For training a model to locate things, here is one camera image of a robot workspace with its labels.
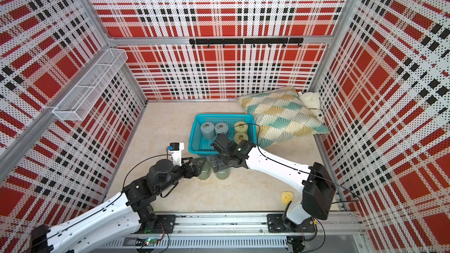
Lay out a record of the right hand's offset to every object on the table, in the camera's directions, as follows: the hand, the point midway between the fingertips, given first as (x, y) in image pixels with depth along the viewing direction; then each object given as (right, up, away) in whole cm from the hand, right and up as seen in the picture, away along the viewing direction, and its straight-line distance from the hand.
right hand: (226, 160), depth 78 cm
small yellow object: (+28, -17, +1) cm, 33 cm away
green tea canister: (-2, -8, +3) cm, 8 cm away
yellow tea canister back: (+7, +13, +17) cm, 23 cm away
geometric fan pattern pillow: (+29, +20, +14) cm, 38 cm away
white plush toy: (+53, +30, +32) cm, 69 cm away
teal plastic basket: (-16, +3, +20) cm, 26 cm away
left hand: (-10, +1, -3) cm, 11 cm away
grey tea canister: (-11, +12, +17) cm, 24 cm away
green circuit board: (-30, -31, -9) cm, 44 cm away
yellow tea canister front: (+6, +10, +13) cm, 17 cm away
